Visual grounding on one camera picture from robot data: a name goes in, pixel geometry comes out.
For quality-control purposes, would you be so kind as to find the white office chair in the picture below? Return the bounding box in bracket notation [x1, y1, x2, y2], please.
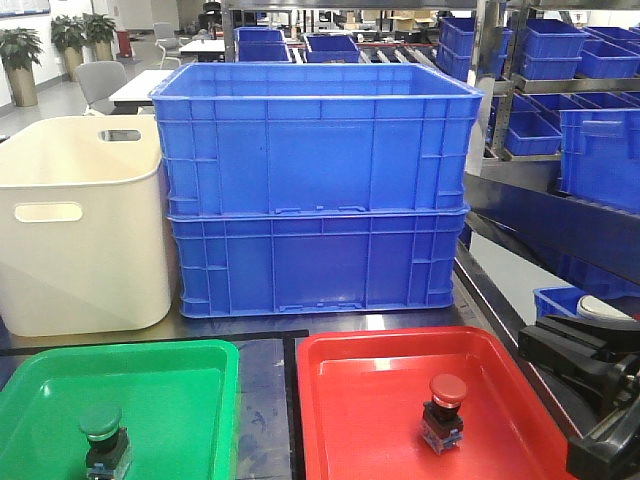
[152, 22, 184, 69]

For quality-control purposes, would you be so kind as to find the grey office chair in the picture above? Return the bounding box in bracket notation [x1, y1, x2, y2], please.
[74, 60, 129, 117]

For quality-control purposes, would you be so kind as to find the steel rack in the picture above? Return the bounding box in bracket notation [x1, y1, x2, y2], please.
[464, 0, 640, 321]
[222, 0, 481, 64]

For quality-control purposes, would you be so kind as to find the row of blue bins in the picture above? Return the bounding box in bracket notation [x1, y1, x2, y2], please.
[437, 17, 640, 156]

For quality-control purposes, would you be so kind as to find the red mushroom push button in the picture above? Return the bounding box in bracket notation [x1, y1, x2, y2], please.
[419, 373, 469, 455]

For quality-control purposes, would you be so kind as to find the white table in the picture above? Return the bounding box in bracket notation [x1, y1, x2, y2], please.
[178, 38, 227, 64]
[108, 68, 174, 115]

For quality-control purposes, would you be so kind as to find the blue plastic bin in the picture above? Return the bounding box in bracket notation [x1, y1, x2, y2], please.
[532, 286, 589, 321]
[233, 26, 287, 45]
[303, 33, 362, 64]
[236, 42, 292, 64]

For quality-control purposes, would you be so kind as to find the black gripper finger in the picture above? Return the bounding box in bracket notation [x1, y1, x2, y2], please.
[566, 399, 640, 480]
[517, 313, 615, 377]

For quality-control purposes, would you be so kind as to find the green plastic tray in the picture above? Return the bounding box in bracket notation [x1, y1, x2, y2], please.
[0, 338, 241, 480]

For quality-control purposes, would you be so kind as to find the green mushroom push button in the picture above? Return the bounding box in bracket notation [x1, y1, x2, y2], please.
[78, 403, 134, 480]

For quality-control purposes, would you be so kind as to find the potted green plant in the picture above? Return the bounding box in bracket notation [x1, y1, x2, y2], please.
[0, 27, 45, 108]
[82, 12, 117, 62]
[49, 14, 89, 83]

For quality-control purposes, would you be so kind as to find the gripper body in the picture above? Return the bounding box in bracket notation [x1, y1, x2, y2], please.
[592, 343, 640, 422]

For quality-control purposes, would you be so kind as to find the brown cardboard box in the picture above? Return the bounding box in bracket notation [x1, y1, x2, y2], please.
[387, 8, 436, 29]

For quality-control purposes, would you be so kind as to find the red plastic tray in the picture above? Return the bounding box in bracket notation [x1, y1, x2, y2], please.
[296, 325, 576, 480]

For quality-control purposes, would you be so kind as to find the cream plastic tub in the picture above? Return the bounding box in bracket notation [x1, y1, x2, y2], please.
[0, 114, 174, 338]

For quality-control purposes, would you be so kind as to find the ribbed blue plastic crate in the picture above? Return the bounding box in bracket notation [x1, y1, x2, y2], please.
[166, 205, 470, 320]
[558, 107, 640, 215]
[147, 61, 485, 217]

